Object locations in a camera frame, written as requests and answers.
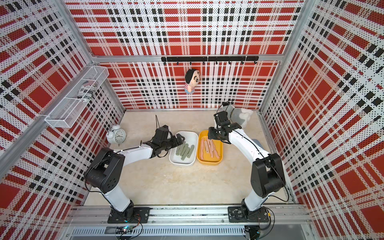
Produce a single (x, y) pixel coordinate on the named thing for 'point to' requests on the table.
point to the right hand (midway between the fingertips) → (213, 134)
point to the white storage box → (191, 138)
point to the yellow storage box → (207, 160)
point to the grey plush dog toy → (239, 115)
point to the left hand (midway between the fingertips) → (182, 140)
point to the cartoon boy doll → (192, 78)
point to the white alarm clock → (116, 135)
